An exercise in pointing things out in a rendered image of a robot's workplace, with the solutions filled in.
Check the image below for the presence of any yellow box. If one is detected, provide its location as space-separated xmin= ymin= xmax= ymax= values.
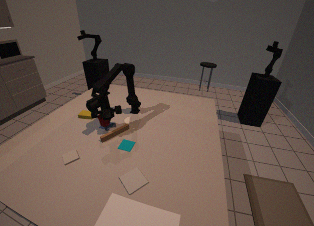
xmin=78 ymin=110 xmax=92 ymax=119

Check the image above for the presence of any brown wooden plank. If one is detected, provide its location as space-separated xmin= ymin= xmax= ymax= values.
xmin=100 ymin=124 xmax=129 ymax=143

